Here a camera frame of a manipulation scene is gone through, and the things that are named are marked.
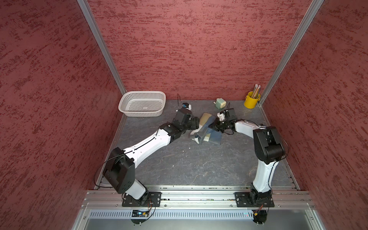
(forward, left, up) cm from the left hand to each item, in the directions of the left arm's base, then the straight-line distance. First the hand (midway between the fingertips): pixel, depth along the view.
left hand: (194, 122), depth 83 cm
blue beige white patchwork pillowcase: (0, -7, -12) cm, 14 cm away
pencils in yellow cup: (+37, -50, -5) cm, 63 cm away
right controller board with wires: (-43, -33, -19) cm, 58 cm away
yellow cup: (+33, -48, -16) cm, 61 cm away
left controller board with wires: (-43, +29, -20) cm, 56 cm away
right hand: (+6, -10, -14) cm, 19 cm away
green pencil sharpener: (+28, -22, -13) cm, 38 cm away
